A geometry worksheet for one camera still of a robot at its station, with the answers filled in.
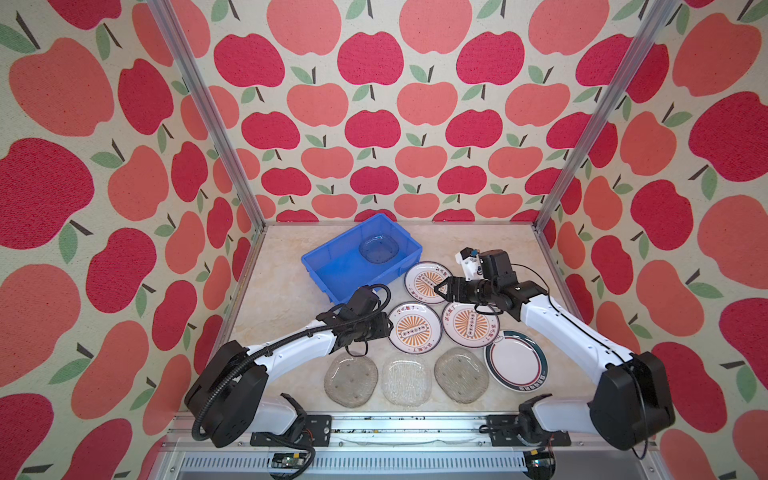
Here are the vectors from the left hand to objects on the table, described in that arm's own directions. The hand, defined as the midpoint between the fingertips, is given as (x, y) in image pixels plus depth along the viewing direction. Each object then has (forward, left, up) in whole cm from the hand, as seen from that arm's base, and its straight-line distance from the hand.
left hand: (395, 329), depth 85 cm
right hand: (+8, -16, +9) cm, 20 cm away
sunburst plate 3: (+4, -22, -7) cm, 23 cm away
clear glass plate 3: (-11, -19, -8) cm, 23 cm away
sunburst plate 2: (+4, -7, -7) cm, 10 cm away
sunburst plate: (+22, -10, -7) cm, 26 cm away
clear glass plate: (-12, +12, -7) cm, 19 cm away
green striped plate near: (-8, -35, -6) cm, 36 cm away
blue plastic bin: (+28, +20, -5) cm, 34 cm away
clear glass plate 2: (-12, -3, -7) cm, 14 cm away
